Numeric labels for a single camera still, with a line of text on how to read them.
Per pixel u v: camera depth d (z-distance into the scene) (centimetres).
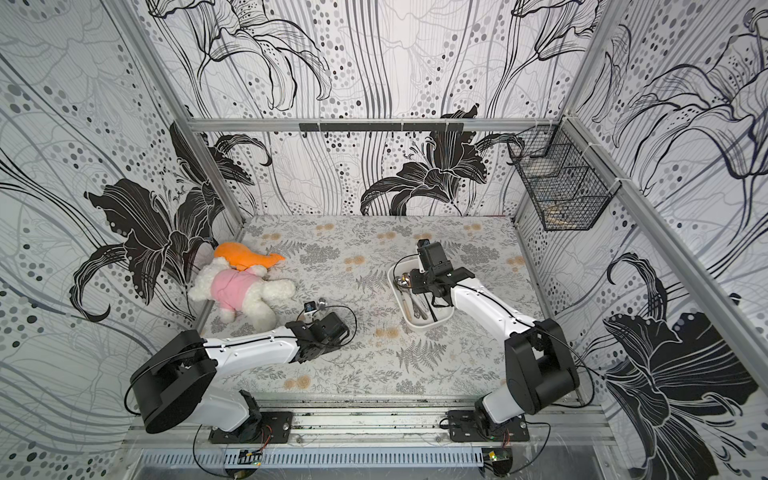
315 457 70
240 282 91
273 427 73
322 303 93
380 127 92
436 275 66
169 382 45
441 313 93
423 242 79
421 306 93
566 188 88
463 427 71
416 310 93
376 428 75
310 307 80
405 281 98
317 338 64
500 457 71
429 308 93
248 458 72
